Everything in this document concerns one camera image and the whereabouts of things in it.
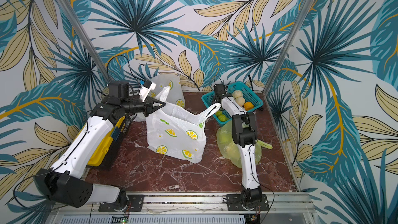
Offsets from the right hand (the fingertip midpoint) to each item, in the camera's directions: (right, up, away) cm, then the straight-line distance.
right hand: (221, 102), depth 108 cm
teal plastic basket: (+20, +4, +1) cm, 20 cm away
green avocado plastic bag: (+1, -27, -25) cm, 37 cm away
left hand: (-32, -3, -38) cm, 50 cm away
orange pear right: (+17, -3, -5) cm, 18 cm away
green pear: (-1, -10, -11) cm, 15 cm away
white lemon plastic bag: (-26, -16, -30) cm, 43 cm away
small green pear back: (-7, -6, -42) cm, 43 cm away
